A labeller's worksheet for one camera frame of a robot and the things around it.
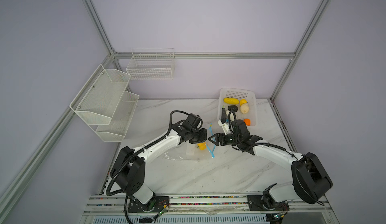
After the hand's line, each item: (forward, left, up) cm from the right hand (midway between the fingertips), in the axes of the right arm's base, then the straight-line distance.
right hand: (211, 138), depth 83 cm
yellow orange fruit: (-2, +5, -6) cm, 8 cm away
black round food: (+30, -18, -7) cm, 36 cm away
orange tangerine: (+19, -26, -9) cm, 33 cm away
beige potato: (+30, -26, -8) cm, 40 cm away
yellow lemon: (+38, -26, -9) cm, 48 cm away
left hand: (-1, +3, +1) cm, 3 cm away
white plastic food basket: (+43, -23, -6) cm, 50 cm away
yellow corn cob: (+39, -17, -9) cm, 43 cm away
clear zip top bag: (-2, +15, -12) cm, 19 cm away
